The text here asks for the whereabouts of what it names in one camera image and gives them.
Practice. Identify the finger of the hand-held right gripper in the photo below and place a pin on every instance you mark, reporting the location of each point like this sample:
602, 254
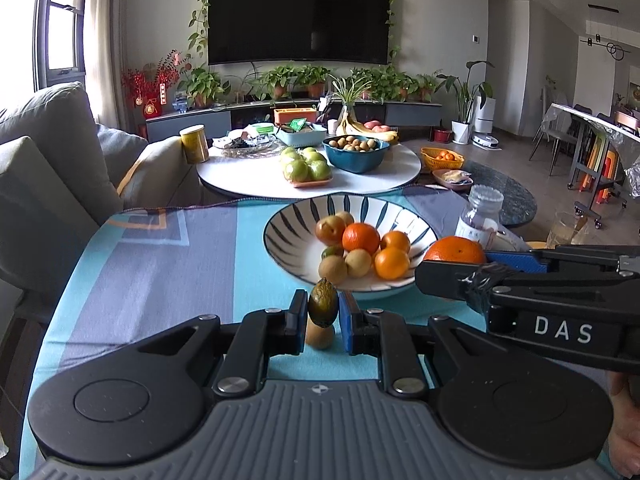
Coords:
515, 261
450, 280

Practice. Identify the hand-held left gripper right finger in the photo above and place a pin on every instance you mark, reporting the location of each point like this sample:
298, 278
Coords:
347, 325

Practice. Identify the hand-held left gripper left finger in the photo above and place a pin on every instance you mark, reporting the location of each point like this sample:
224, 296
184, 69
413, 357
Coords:
295, 325

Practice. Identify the brown round fruit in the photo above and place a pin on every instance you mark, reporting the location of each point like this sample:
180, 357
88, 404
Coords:
358, 262
320, 337
346, 217
333, 268

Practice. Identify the dark green oblong fruit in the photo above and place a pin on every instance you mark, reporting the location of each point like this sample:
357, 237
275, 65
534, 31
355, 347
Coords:
322, 302

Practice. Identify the medium orange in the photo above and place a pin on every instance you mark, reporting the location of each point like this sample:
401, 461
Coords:
391, 263

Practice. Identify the small orange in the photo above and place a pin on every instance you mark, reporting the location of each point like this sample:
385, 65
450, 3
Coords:
396, 241

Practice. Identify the white bowl with dark stripes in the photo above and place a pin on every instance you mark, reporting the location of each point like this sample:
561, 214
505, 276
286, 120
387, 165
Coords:
292, 240

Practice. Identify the large dark orange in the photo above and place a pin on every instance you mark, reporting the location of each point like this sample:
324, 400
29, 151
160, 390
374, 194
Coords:
361, 237

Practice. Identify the red yellow apple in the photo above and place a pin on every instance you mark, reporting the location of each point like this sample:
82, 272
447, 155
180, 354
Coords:
328, 230

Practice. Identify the person's right hand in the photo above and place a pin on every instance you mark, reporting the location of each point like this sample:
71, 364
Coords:
625, 445

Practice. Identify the white oval object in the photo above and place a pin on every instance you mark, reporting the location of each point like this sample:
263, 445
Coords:
512, 242

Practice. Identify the clear jar with orange label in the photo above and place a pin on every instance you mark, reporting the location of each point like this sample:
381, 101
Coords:
477, 215

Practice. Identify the glass mug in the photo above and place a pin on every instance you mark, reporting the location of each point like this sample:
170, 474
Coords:
567, 230

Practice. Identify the dark marble table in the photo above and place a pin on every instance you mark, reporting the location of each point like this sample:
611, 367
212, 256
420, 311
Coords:
505, 195

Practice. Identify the pink dish with snacks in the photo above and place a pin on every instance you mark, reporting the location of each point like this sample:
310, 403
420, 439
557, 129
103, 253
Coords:
452, 179

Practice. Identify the orange plastic basket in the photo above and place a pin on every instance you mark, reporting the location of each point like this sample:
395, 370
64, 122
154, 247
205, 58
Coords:
442, 159

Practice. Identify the white robot vacuum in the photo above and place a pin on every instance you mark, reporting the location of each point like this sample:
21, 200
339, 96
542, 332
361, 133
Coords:
485, 142

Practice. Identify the grey chair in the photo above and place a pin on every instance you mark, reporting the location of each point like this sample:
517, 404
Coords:
550, 125

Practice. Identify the red pot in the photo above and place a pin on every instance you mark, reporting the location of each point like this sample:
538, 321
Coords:
443, 136

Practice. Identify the white vacuum dock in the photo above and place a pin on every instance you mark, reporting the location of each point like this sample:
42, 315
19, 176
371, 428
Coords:
485, 115

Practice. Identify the blue bowl of brown fruit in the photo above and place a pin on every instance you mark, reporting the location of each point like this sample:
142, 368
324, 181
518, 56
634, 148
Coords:
356, 157

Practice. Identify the blue patterned tablecloth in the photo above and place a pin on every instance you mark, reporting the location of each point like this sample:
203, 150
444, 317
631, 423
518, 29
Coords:
150, 270

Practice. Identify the folding dining table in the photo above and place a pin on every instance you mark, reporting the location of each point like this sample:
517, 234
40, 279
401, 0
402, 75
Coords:
600, 130

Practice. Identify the white round table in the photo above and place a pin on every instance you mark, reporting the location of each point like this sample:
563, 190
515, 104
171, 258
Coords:
240, 177

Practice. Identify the pack of green apples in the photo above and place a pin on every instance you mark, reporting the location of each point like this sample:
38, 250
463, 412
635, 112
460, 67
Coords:
305, 167

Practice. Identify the tall plant in white pot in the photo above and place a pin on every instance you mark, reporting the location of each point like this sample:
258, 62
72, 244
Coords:
465, 105

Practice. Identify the grey television cabinet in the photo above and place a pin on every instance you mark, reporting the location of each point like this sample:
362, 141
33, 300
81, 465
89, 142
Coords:
415, 112

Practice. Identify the bunch of bananas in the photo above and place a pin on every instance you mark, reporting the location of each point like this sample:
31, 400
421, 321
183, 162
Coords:
367, 130

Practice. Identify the light blue basket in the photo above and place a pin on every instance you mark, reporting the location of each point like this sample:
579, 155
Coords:
302, 136

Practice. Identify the glass tray of snacks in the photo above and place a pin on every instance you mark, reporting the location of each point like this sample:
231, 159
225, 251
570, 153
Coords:
245, 142

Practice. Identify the beige cushion with orange trim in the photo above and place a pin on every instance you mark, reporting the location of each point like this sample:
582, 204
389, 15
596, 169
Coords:
160, 175

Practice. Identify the yellow canister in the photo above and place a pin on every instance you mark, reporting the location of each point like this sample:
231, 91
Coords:
194, 145

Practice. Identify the orange box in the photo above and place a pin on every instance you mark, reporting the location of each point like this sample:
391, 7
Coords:
295, 115

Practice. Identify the spider plant in vase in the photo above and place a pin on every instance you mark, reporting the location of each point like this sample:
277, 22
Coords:
347, 95

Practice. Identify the black ceiling track light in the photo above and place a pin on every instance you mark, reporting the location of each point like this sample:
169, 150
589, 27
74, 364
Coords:
607, 47

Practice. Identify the row of potted plants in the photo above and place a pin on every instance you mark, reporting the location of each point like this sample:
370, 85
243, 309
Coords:
280, 82

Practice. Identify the grey pillow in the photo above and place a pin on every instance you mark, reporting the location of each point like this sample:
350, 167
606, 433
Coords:
120, 152

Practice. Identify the red flower decoration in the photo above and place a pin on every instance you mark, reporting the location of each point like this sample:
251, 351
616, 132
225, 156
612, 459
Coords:
150, 85

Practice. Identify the grey sofa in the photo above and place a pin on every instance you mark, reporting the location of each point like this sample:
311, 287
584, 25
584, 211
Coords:
40, 170

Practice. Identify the green trailing vine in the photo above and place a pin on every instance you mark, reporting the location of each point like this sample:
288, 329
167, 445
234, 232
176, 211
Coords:
197, 25

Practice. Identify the light curtain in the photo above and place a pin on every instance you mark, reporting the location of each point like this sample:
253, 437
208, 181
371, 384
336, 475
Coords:
105, 40

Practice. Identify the black wall television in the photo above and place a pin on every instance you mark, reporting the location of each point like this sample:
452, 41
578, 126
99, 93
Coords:
300, 12

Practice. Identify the dark window frame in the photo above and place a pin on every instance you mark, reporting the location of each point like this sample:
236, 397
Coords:
62, 25

